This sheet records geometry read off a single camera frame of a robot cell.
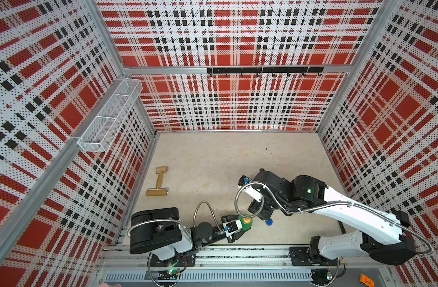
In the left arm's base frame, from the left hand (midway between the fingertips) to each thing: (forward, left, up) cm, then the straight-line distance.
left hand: (248, 218), depth 74 cm
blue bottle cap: (+1, -11, -9) cm, 14 cm away
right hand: (+1, -3, +14) cm, 14 cm away
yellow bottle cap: (-4, +1, +11) cm, 11 cm away
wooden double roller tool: (+17, +45, -9) cm, 49 cm away
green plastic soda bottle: (-5, +2, +9) cm, 11 cm away
